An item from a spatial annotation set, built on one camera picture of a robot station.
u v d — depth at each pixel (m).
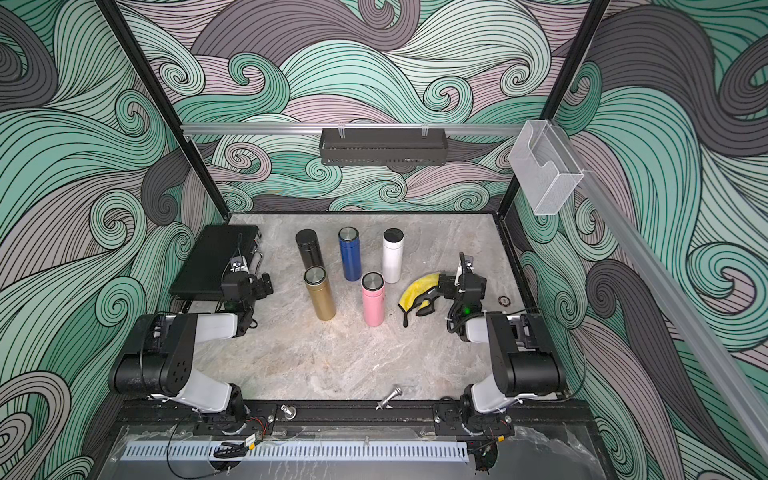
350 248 0.88
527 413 0.76
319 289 0.78
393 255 0.88
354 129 0.93
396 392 0.76
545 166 0.79
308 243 0.85
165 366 0.44
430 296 0.90
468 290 0.72
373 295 0.75
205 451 0.70
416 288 0.95
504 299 0.95
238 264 0.81
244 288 0.71
